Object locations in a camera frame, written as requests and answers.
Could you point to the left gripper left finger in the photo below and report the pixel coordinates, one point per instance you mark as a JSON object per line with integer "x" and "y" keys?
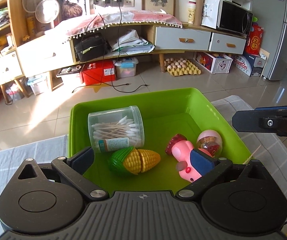
{"x": 71, "y": 172}

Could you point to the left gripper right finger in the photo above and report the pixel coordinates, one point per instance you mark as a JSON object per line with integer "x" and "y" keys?
{"x": 203, "y": 183}

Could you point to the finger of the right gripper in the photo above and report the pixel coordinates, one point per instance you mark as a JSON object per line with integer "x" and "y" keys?
{"x": 262, "y": 120}

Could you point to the pink pig toy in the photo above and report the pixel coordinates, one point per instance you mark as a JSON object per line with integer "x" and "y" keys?
{"x": 193, "y": 163}

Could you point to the pink clear capsule ball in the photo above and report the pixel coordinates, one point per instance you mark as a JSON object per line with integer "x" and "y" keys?
{"x": 211, "y": 141}

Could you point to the grey checked cloth mat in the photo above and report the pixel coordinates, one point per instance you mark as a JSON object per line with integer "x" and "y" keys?
{"x": 267, "y": 147}

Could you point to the wooden stick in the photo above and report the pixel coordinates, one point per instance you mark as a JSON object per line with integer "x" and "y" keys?
{"x": 251, "y": 155}

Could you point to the clear cotton swab jar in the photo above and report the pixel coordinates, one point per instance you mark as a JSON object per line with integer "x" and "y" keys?
{"x": 115, "y": 129}

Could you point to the green plastic bin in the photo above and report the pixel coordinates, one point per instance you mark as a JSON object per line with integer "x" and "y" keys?
{"x": 164, "y": 114}

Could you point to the toy corn cob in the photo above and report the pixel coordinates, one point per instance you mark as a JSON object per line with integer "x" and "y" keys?
{"x": 131, "y": 161}

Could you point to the blue white carton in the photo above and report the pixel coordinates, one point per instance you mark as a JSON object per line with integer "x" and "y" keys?
{"x": 249, "y": 64}

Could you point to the red gift bag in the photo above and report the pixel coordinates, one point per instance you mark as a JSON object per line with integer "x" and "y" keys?
{"x": 254, "y": 40}

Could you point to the white toy carton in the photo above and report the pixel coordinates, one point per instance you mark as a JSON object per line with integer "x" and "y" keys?
{"x": 214, "y": 63}

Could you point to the yellow egg tray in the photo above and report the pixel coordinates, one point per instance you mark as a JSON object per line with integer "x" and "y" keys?
{"x": 180, "y": 67}

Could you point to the red cardboard box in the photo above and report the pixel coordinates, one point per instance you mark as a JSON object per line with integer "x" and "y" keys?
{"x": 97, "y": 72}

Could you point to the clear plastic storage box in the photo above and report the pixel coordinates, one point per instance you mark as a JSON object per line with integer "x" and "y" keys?
{"x": 126, "y": 67}

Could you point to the wooden tv cabinet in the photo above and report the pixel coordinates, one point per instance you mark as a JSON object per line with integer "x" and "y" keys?
{"x": 52, "y": 51}

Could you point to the black bag in cabinet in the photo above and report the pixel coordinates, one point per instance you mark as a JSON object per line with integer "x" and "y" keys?
{"x": 91, "y": 47}

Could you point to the black microwave oven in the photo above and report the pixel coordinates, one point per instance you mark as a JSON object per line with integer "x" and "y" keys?
{"x": 225, "y": 16}

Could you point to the stack of papers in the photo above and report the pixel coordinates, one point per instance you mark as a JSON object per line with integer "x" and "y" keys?
{"x": 129, "y": 44}

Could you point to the pink lace cloth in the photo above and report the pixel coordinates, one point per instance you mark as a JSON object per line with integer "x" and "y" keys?
{"x": 76, "y": 27}

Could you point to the wooden shelf cabinet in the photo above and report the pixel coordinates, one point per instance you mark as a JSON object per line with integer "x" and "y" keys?
{"x": 13, "y": 29}

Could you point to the framed raccoon picture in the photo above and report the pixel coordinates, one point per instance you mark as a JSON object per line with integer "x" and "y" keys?
{"x": 72, "y": 9}

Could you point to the white desk fan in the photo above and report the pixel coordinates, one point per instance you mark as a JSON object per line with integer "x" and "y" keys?
{"x": 45, "y": 11}

